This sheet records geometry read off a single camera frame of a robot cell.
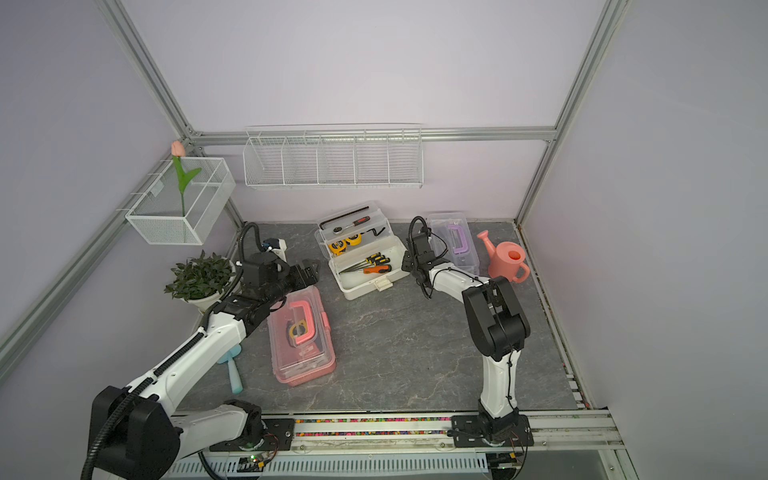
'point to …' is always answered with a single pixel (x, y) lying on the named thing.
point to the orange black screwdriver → (380, 269)
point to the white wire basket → (157, 214)
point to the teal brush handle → (235, 378)
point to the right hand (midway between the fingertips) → (411, 255)
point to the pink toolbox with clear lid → (300, 337)
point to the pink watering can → (506, 260)
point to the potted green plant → (202, 281)
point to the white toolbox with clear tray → (362, 251)
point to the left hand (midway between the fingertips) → (309, 267)
